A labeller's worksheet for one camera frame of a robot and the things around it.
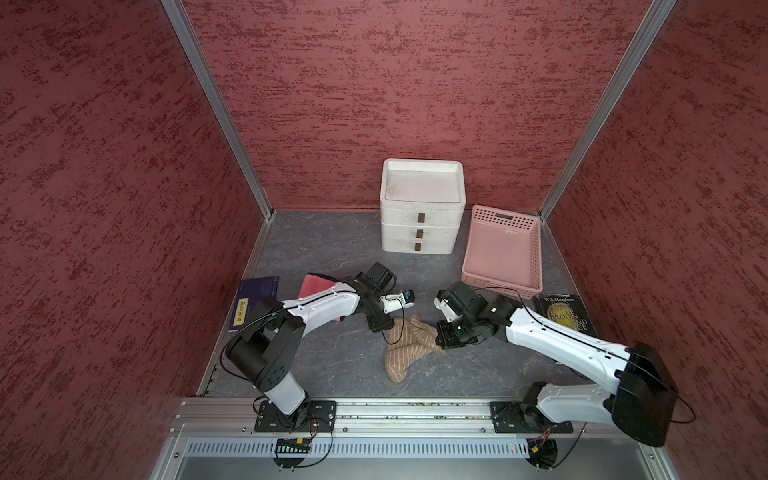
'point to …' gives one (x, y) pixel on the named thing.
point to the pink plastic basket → (503, 252)
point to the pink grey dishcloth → (313, 284)
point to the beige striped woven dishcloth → (408, 341)
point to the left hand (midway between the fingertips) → (383, 318)
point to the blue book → (251, 291)
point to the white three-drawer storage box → (421, 205)
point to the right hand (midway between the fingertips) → (438, 348)
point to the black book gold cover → (566, 309)
